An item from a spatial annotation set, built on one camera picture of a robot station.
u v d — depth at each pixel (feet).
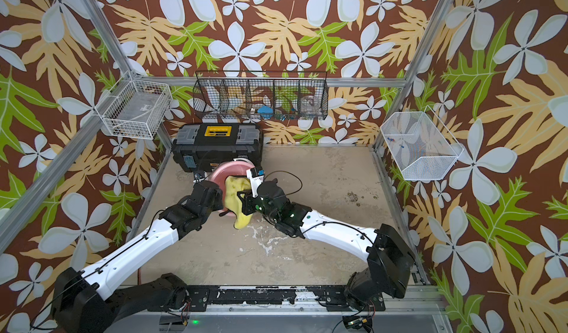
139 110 2.83
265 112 3.12
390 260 1.37
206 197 1.99
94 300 1.25
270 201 1.83
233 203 2.47
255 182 2.18
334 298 2.42
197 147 3.14
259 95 3.20
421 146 2.75
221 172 2.53
